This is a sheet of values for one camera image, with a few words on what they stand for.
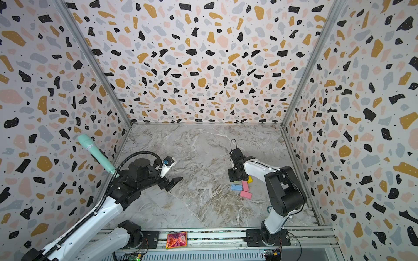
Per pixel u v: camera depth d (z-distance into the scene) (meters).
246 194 0.88
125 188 0.56
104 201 0.49
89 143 0.69
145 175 0.60
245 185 0.90
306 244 0.74
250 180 0.75
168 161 0.65
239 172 0.70
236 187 0.90
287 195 0.47
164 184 0.68
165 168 0.65
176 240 0.73
